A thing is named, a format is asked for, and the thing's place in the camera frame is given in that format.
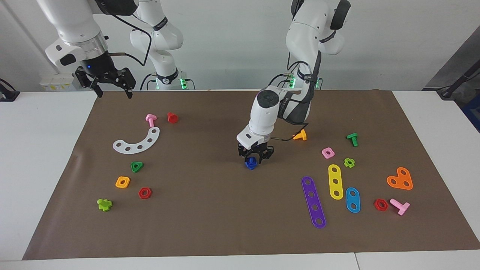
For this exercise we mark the blue plastic bolt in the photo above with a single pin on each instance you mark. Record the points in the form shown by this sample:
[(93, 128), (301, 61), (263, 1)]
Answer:
[(250, 167)]

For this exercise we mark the orange heart-shaped perforated plate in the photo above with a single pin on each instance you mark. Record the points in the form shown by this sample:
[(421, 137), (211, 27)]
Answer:
[(399, 179)]

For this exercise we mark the red plastic bolt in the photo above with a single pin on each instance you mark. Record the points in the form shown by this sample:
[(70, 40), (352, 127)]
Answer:
[(172, 118)]

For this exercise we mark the orange plastic bolt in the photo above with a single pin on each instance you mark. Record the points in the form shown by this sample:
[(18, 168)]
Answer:
[(301, 135)]

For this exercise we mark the white curved perforated strip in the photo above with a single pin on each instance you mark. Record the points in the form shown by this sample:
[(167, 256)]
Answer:
[(144, 144)]

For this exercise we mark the green plastic bolt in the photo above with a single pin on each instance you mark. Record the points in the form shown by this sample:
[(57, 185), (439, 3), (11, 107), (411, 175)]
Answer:
[(353, 138)]

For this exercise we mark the black table clamp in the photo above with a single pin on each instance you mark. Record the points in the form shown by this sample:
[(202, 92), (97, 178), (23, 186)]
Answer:
[(7, 95)]

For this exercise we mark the white wall socket box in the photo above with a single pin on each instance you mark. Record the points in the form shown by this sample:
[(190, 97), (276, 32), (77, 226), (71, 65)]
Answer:
[(56, 82)]

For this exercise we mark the brown paper mat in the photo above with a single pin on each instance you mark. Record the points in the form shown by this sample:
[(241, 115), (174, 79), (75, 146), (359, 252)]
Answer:
[(225, 210)]

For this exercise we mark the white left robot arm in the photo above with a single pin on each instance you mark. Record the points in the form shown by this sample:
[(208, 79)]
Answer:
[(262, 112)]

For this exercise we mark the pink plastic bolt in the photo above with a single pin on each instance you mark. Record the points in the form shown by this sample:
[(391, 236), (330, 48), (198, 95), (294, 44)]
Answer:
[(151, 120), (403, 207)]

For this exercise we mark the blue two-hole strip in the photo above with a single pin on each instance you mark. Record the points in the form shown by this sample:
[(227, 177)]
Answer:
[(353, 200)]

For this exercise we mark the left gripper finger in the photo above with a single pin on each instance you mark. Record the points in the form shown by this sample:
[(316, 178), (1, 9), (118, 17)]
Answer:
[(243, 153), (267, 154)]

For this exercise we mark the red hexagon plastic nut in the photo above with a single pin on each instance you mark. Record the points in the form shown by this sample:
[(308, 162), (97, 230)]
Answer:
[(141, 193), (376, 205)]

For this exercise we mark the lime cross plastic nut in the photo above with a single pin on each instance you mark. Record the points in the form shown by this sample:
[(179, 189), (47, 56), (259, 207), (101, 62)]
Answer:
[(352, 164)]

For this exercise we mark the pink square plastic nut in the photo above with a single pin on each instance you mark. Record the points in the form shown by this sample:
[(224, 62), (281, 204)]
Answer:
[(332, 154)]

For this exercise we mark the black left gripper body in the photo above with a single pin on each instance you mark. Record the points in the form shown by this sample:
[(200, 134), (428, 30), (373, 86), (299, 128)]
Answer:
[(257, 150)]

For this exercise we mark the lime cross-head plastic bolt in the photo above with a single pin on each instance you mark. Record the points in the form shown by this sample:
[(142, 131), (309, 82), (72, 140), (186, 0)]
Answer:
[(105, 205)]

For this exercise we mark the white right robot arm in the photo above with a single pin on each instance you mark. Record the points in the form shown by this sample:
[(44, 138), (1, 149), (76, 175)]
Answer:
[(75, 22)]

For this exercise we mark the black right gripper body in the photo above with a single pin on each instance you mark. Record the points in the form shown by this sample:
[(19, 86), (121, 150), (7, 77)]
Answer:
[(95, 67)]

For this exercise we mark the purple four-hole strip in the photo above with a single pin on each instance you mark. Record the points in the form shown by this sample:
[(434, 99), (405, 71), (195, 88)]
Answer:
[(313, 200)]

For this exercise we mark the green triangle plastic nut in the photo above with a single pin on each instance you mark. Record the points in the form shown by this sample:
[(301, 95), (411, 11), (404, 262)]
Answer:
[(132, 164)]

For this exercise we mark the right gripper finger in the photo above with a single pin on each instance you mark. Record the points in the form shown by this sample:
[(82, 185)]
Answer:
[(125, 77), (86, 77)]

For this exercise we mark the orange square plastic nut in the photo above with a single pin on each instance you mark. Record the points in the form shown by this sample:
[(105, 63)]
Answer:
[(118, 183)]

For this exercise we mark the black pole stand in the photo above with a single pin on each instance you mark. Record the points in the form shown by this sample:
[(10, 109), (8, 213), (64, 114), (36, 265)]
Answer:
[(450, 92)]

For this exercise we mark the yellow three-hole strip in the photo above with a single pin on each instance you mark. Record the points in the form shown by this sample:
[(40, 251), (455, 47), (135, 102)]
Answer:
[(335, 175)]

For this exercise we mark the blue crate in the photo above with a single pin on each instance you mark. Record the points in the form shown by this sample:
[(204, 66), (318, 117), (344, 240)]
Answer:
[(473, 112)]

